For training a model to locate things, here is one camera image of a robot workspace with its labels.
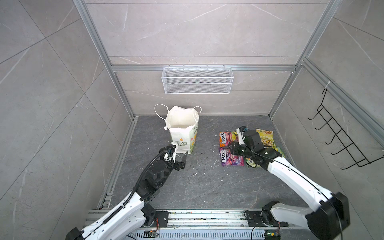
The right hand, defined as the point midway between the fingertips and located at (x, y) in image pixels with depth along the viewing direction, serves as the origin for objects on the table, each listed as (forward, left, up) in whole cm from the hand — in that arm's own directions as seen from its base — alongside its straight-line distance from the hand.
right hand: (230, 144), depth 82 cm
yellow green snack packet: (+13, -30, -13) cm, 35 cm away
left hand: (-5, +28, +7) cm, 30 cm away
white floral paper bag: (+23, +28, -8) cm, 38 cm away
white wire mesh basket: (+44, +17, +13) cm, 49 cm away
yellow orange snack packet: (+15, -1, -14) cm, 21 cm away
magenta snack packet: (-2, -1, -14) cm, 15 cm away
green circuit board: (-40, -16, -18) cm, 47 cm away
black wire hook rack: (-18, -48, +14) cm, 53 cm away
